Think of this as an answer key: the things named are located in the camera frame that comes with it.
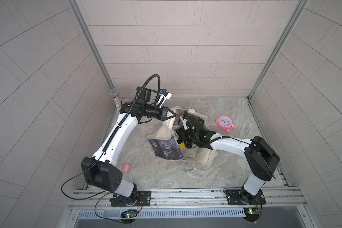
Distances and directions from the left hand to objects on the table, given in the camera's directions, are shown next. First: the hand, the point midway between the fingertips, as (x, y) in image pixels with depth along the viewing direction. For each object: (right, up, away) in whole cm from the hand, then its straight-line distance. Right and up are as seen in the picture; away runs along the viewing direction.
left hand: (176, 113), depth 70 cm
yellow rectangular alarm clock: (+3, -19, +14) cm, 24 cm away
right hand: (+1, -10, +18) cm, 21 cm away
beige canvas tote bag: (-6, -16, +2) cm, 17 cm away
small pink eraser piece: (-28, -31, +9) cm, 43 cm away
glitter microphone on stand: (-36, +11, +11) cm, 39 cm away
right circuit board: (+36, -49, -2) cm, 61 cm away
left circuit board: (-22, -46, -5) cm, 51 cm away
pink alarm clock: (+34, -8, +29) cm, 46 cm away
